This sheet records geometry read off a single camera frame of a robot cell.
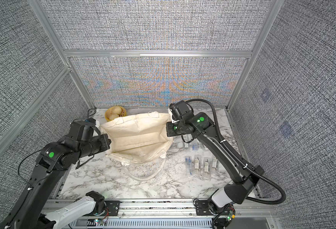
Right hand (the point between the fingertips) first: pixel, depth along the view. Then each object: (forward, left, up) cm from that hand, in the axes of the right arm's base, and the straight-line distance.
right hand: (168, 126), depth 70 cm
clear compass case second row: (-9, -18, -29) cm, 35 cm away
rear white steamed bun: (+33, +39, -24) cm, 56 cm away
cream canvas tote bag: (+7, +20, -24) cm, 33 cm away
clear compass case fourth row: (-8, -28, -29) cm, 41 cm away
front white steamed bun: (+26, +40, -23) cm, 53 cm away
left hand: (-7, +25, 0) cm, 26 cm away
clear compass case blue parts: (-7, -13, -31) cm, 34 cm away
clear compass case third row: (-11, -23, -28) cm, 38 cm away
